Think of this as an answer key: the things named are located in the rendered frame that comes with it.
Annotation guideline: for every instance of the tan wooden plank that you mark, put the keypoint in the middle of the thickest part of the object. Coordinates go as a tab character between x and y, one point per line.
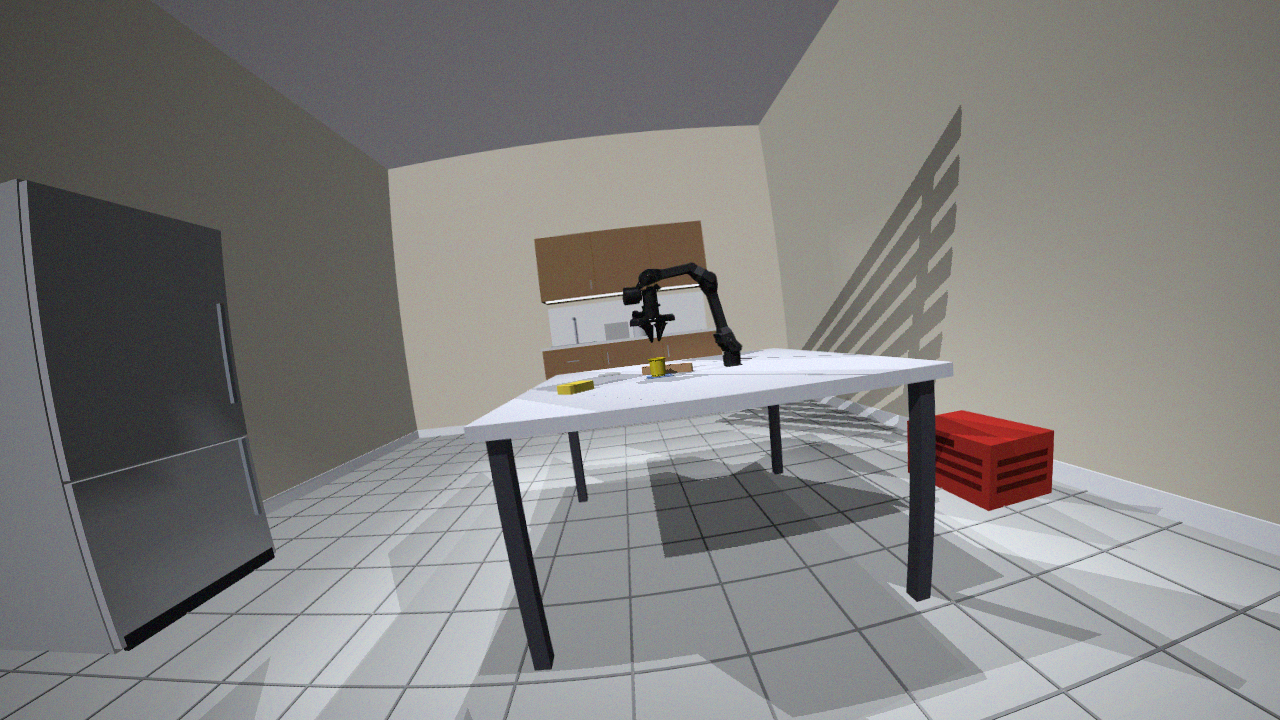
671	368

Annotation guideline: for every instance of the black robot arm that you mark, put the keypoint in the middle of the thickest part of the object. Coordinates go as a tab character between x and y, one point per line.
707	281

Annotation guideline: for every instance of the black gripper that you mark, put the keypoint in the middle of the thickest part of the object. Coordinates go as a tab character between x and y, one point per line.
651	311

